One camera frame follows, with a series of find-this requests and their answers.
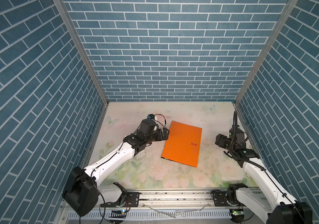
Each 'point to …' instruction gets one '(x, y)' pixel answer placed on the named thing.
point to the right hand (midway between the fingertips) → (221, 136)
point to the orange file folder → (183, 145)
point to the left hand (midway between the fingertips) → (164, 131)
